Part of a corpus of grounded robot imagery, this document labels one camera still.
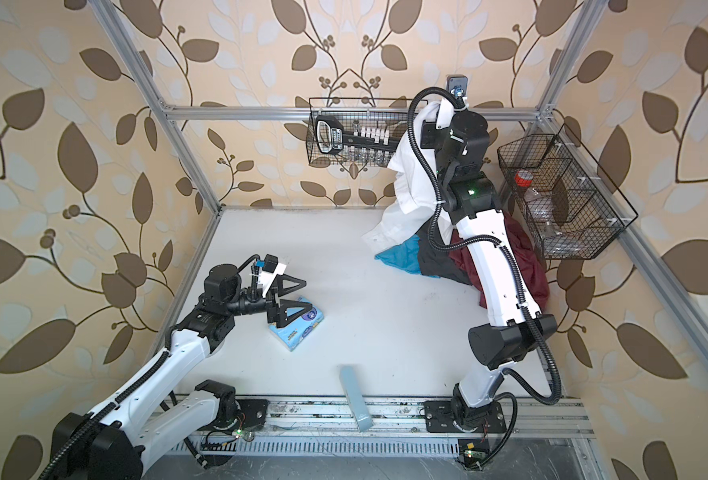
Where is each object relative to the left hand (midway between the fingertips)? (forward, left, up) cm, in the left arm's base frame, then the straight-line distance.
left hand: (308, 295), depth 71 cm
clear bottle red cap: (+19, -57, +12) cm, 61 cm away
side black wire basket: (+19, -65, +12) cm, 69 cm away
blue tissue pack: (-3, +6, -17) cm, 18 cm away
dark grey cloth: (+22, -37, -15) cm, 45 cm away
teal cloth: (+28, -27, -21) cm, 45 cm away
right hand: (+27, -30, +34) cm, 53 cm away
